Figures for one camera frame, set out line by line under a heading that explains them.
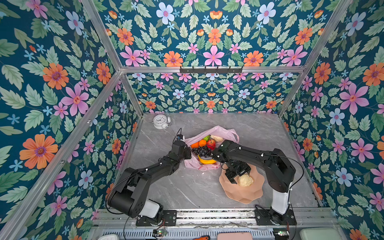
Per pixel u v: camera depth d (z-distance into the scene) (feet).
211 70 3.02
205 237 2.20
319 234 2.18
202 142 3.13
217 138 3.28
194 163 2.82
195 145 3.14
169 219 2.41
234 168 2.29
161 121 3.62
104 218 2.49
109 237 2.21
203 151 3.06
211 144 3.13
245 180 2.63
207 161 2.97
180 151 2.39
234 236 2.25
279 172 1.57
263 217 2.41
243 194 2.67
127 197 1.41
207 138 3.23
